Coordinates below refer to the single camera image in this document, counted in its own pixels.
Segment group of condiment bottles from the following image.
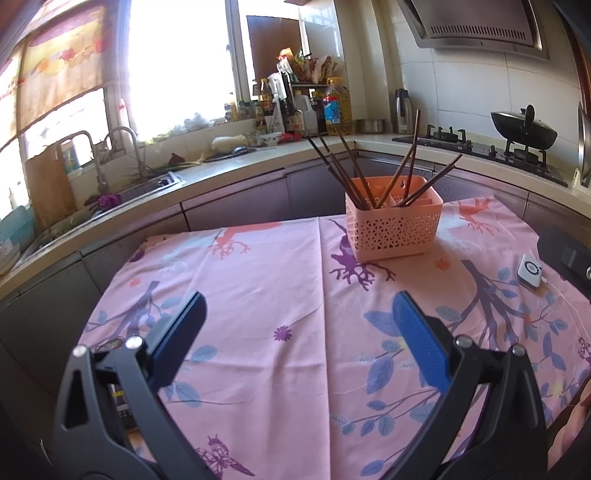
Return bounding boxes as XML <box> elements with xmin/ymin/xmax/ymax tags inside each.
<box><xmin>224</xmin><ymin>78</ymin><xmax>296</xmax><ymax>134</ymax></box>

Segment grey metal dish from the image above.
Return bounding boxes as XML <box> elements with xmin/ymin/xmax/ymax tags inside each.
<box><xmin>205</xmin><ymin>145</ymin><xmax>257</xmax><ymax>162</ymax></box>

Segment yellow cooking oil bottle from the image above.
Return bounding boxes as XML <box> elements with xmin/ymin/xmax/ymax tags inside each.
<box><xmin>324</xmin><ymin>78</ymin><xmax>352</xmax><ymax>137</ymax></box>

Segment black wok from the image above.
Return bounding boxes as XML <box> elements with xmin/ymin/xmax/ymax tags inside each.
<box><xmin>490</xmin><ymin>105</ymin><xmax>559</xmax><ymax>151</ymax></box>

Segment pile of snack packets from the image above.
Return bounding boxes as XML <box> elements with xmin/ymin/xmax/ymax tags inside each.
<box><xmin>276</xmin><ymin>47</ymin><xmax>345</xmax><ymax>85</ymax></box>

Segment white kitchen countertop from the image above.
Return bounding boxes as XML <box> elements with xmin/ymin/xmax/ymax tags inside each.
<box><xmin>0</xmin><ymin>131</ymin><xmax>591</xmax><ymax>301</ymax></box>

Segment wooden cutting board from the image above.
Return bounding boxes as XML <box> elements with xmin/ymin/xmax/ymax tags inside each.
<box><xmin>24</xmin><ymin>143</ymin><xmax>77</xmax><ymax>229</ymax></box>

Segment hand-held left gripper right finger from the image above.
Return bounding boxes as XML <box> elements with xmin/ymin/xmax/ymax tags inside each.
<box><xmin>392</xmin><ymin>291</ymin><xmax>548</xmax><ymax>480</ymax></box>

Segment orange plastic utensil basket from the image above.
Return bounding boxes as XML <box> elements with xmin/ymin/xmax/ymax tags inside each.
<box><xmin>345</xmin><ymin>175</ymin><xmax>444</xmax><ymax>263</ymax></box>

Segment standing steel pot lid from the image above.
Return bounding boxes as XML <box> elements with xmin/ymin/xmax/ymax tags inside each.
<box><xmin>577</xmin><ymin>102</ymin><xmax>591</xmax><ymax>188</ymax></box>

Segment steel thermos kettle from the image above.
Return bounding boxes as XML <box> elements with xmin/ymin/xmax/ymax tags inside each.
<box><xmin>393</xmin><ymin>89</ymin><xmax>411</xmax><ymax>134</ymax></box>

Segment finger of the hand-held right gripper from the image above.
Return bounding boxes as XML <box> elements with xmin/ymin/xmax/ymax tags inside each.
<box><xmin>538</xmin><ymin>226</ymin><xmax>591</xmax><ymax>281</ymax></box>

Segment brown cardboard sheet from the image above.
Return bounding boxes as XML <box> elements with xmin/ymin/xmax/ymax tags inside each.
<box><xmin>246</xmin><ymin>15</ymin><xmax>301</xmax><ymax>86</ymax></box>

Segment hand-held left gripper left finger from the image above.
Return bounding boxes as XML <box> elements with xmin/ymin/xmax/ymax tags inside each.
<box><xmin>53</xmin><ymin>291</ymin><xmax>218</xmax><ymax>480</ymax></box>

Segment kitchen window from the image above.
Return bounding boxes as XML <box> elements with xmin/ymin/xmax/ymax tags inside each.
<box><xmin>106</xmin><ymin>0</ymin><xmax>252</xmax><ymax>139</ymax></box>

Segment chrome kitchen faucet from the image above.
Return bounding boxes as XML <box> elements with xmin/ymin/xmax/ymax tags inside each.
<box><xmin>104</xmin><ymin>126</ymin><xmax>148</xmax><ymax>178</ymax></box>
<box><xmin>60</xmin><ymin>130</ymin><xmax>109</xmax><ymax>192</ymax></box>

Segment white plastic jug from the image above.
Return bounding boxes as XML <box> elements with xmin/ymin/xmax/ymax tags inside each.
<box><xmin>293</xmin><ymin>91</ymin><xmax>319</xmax><ymax>136</ymax></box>

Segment white pocket router device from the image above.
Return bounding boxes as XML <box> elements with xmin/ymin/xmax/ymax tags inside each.
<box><xmin>516</xmin><ymin>253</ymin><xmax>546</xmax><ymax>291</ymax></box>

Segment glass wok lid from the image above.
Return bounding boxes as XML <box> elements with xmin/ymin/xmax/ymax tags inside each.
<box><xmin>491</xmin><ymin>110</ymin><xmax>557</xmax><ymax>127</ymax></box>

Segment steel kitchen sink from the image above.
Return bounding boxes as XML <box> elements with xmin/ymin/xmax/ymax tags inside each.
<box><xmin>21</xmin><ymin>172</ymin><xmax>185</xmax><ymax>257</ymax></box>

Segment teal plastic container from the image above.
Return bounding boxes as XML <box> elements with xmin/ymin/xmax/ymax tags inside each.
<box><xmin>0</xmin><ymin>208</ymin><xmax>35</xmax><ymax>273</ymax></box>

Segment white radish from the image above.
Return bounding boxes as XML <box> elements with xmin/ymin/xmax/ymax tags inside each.
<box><xmin>211</xmin><ymin>135</ymin><xmax>250</xmax><ymax>153</ymax></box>

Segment printed window blind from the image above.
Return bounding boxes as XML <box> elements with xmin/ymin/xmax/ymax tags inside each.
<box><xmin>0</xmin><ymin>0</ymin><xmax>109</xmax><ymax>139</ymax></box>

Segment pink floral tablecloth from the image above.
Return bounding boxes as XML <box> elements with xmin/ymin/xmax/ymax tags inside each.
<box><xmin>83</xmin><ymin>196</ymin><xmax>591</xmax><ymax>480</ymax></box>

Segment bunch of brown chopsticks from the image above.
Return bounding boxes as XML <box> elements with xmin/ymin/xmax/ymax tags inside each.
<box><xmin>332</xmin><ymin>127</ymin><xmax>430</xmax><ymax>209</ymax></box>

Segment purple kitchen cabinets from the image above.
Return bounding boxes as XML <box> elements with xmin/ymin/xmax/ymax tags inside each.
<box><xmin>0</xmin><ymin>154</ymin><xmax>591</xmax><ymax>398</ymax></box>

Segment black gas stove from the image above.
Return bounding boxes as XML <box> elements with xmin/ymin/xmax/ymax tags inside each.
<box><xmin>392</xmin><ymin>124</ymin><xmax>568</xmax><ymax>188</ymax></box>

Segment steel range hood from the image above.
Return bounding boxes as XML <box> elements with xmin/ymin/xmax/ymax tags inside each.
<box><xmin>397</xmin><ymin>0</ymin><xmax>550</xmax><ymax>61</ymax></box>

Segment brown wooden chopstick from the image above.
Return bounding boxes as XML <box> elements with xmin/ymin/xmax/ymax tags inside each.
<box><xmin>401</xmin><ymin>154</ymin><xmax>463</xmax><ymax>207</ymax></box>

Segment white charging cable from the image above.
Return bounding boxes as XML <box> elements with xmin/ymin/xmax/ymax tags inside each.
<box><xmin>542</xmin><ymin>276</ymin><xmax>591</xmax><ymax>352</ymax></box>

